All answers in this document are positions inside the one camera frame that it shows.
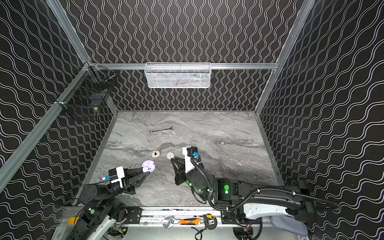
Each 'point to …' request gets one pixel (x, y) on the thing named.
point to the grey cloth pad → (289, 224)
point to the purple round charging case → (148, 166)
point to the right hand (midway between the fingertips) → (172, 160)
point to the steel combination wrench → (171, 128)
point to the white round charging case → (170, 155)
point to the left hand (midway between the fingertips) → (147, 172)
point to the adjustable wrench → (170, 220)
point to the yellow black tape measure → (210, 221)
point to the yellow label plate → (71, 220)
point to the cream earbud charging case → (156, 154)
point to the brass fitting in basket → (95, 110)
